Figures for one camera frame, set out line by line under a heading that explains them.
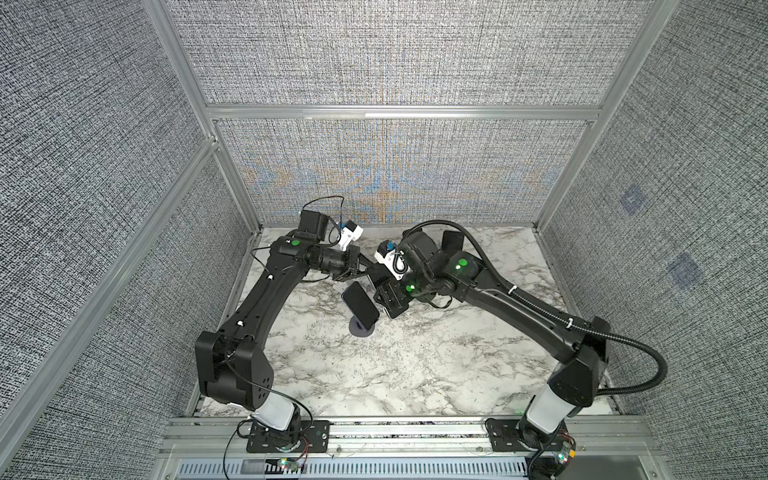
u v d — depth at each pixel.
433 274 0.56
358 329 0.88
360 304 0.84
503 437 0.73
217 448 0.72
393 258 0.65
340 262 0.68
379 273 0.72
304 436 0.73
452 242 0.98
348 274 0.69
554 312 0.47
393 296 0.64
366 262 0.73
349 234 0.73
